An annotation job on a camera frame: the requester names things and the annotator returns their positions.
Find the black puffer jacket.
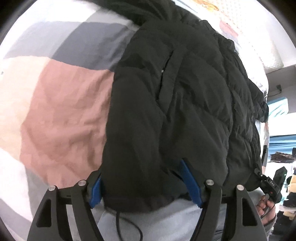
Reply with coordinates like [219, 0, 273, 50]
[98, 1, 268, 212]

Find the stack of hats and clothes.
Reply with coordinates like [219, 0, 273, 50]
[271, 148, 295, 235]

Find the person's right hand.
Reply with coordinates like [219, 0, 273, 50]
[255, 194, 276, 225]

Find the blue towel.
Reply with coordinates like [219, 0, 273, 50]
[267, 97, 289, 119]

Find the grey wardrobe cabinet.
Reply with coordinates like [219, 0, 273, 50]
[266, 65, 295, 100]

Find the checkered patchwork bed quilt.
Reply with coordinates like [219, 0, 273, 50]
[0, 0, 271, 230]

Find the cream quilted headboard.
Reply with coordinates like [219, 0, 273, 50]
[194, 1, 284, 74]

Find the black cable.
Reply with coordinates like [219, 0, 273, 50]
[105, 206, 144, 241]

